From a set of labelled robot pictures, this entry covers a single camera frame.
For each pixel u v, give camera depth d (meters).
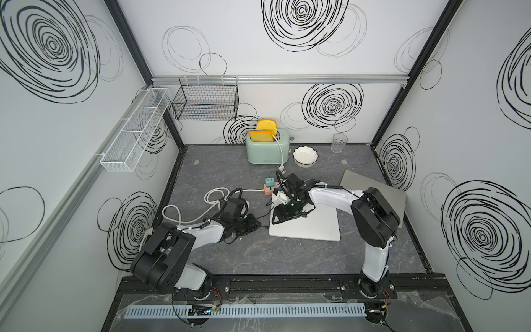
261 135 0.97
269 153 1.04
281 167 1.06
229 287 0.74
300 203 0.70
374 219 0.52
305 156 1.15
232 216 0.71
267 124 0.99
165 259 0.43
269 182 0.96
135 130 0.72
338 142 1.16
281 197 0.85
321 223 0.88
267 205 0.96
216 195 0.99
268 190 0.99
